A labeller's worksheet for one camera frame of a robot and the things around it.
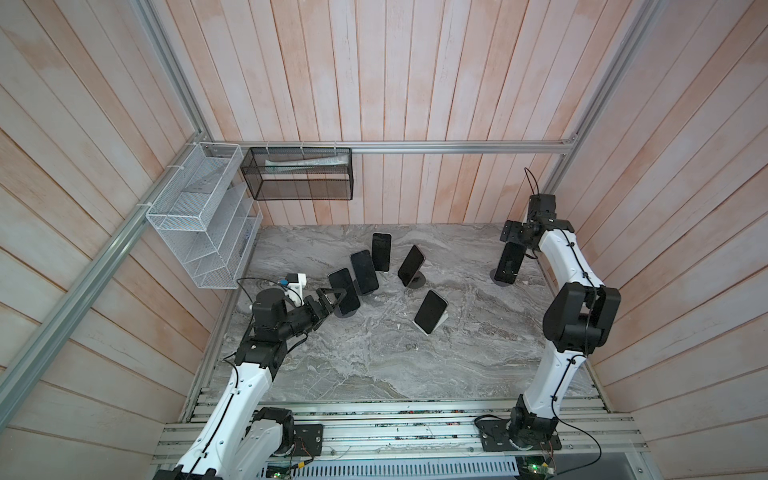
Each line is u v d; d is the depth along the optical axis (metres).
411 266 0.98
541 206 0.73
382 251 1.04
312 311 0.67
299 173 1.05
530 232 0.71
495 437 0.73
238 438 0.45
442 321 0.94
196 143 0.84
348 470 0.70
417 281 1.02
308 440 0.73
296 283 0.71
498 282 1.02
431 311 0.86
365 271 0.98
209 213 0.68
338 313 0.93
